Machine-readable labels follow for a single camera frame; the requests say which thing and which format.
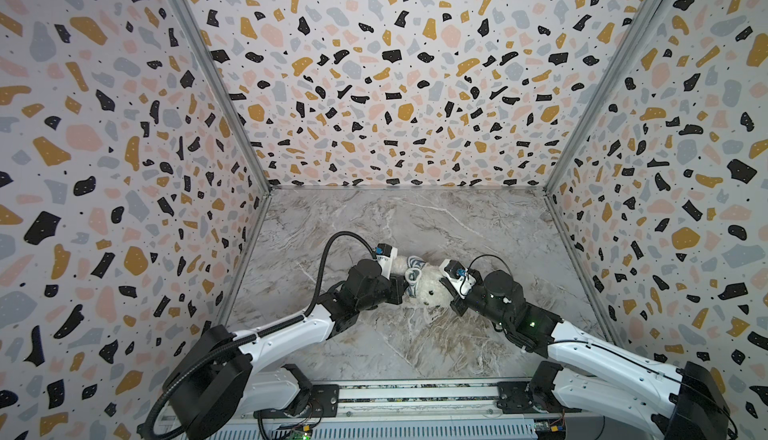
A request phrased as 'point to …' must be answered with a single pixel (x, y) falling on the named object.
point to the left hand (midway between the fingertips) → (418, 277)
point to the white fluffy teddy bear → (432, 287)
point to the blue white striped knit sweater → (413, 274)
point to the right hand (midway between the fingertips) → (440, 272)
